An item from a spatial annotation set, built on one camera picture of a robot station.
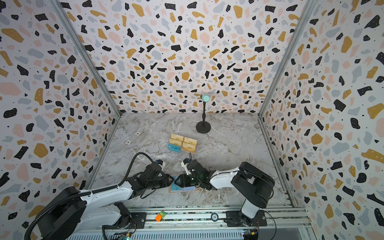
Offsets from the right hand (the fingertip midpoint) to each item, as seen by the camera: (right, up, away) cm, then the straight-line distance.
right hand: (177, 180), depth 82 cm
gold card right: (+6, +16, +12) cm, 21 cm away
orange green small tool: (-7, -15, -10) cm, 19 cm away
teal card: (-3, +16, +13) cm, 21 cm away
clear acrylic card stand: (-3, +10, +16) cm, 19 cm away
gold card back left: (-3, +23, +13) cm, 27 cm away
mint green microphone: (+16, +45, +2) cm, 48 cm away
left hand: (-1, 0, +2) cm, 2 cm away
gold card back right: (+7, +21, +11) cm, 25 cm away
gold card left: (-3, +20, +13) cm, 24 cm away
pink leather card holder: (-2, -5, +2) cm, 5 cm away
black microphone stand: (+15, +29, +32) cm, 46 cm away
